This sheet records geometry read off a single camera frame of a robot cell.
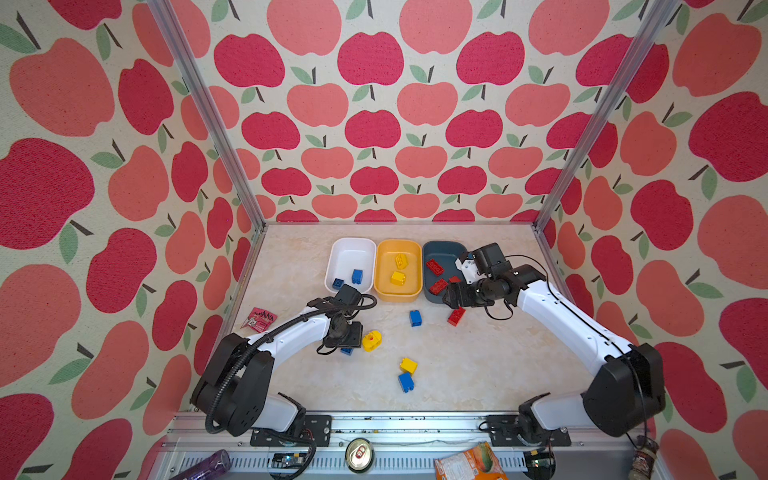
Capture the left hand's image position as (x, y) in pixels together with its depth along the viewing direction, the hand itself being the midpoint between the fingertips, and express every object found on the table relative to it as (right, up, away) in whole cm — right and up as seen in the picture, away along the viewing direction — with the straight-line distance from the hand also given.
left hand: (357, 342), depth 87 cm
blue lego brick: (-1, +18, +15) cm, 24 cm away
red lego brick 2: (+31, +6, +6) cm, 32 cm away
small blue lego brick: (-8, +16, +14) cm, 23 cm away
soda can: (+3, -16, -25) cm, 30 cm away
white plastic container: (-4, +24, +24) cm, 34 cm away
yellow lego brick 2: (+14, +24, +20) cm, 34 cm away
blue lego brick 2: (+18, +6, +6) cm, 20 cm away
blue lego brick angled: (-3, -2, -1) cm, 4 cm away
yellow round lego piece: (+4, +1, 0) cm, 4 cm away
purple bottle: (-32, -22, -21) cm, 44 cm away
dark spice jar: (+68, -21, -20) cm, 74 cm away
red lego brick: (+26, +21, +18) cm, 38 cm away
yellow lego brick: (+12, +18, +15) cm, 26 cm away
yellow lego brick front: (+15, -6, -4) cm, 16 cm away
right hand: (+30, +14, -4) cm, 34 cm away
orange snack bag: (+29, -22, -19) cm, 41 cm away
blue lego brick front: (+14, -9, -6) cm, 18 cm away
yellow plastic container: (+13, +20, +18) cm, 30 cm away
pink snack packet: (-31, +5, +5) cm, 32 cm away
